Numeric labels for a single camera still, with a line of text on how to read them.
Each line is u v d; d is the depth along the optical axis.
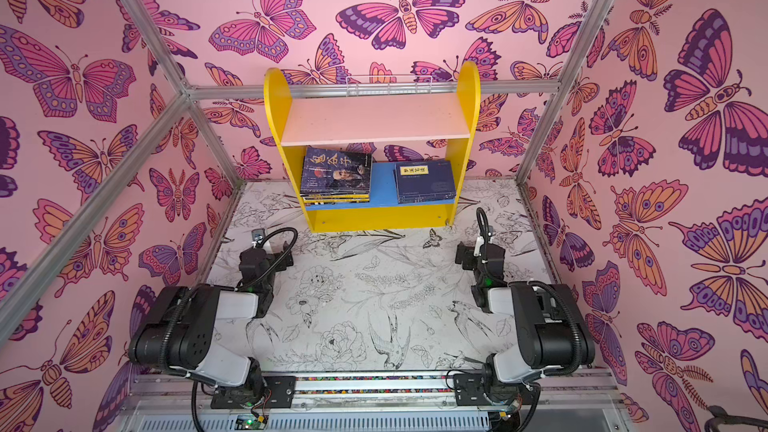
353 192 0.90
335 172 0.92
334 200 0.93
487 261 0.70
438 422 0.70
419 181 0.94
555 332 0.44
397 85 0.93
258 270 0.72
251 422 0.72
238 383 0.62
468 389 0.73
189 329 0.45
